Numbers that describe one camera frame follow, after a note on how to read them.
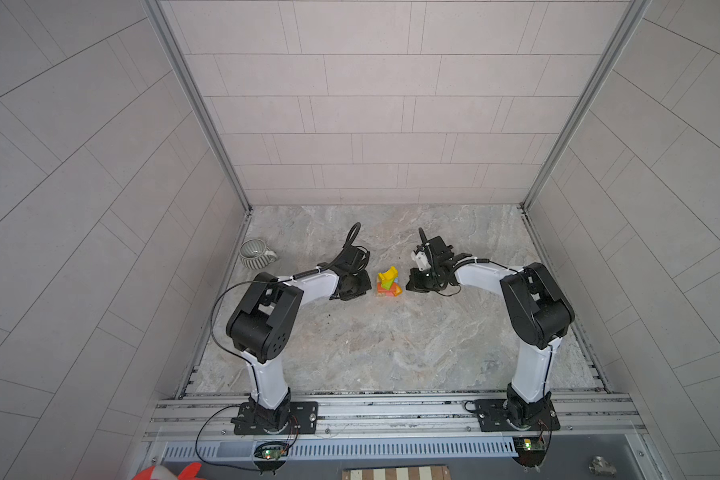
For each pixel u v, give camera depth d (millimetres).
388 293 911
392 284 891
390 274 897
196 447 667
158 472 604
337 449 1051
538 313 501
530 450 680
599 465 641
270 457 647
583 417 730
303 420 706
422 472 631
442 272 720
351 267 754
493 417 708
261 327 475
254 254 989
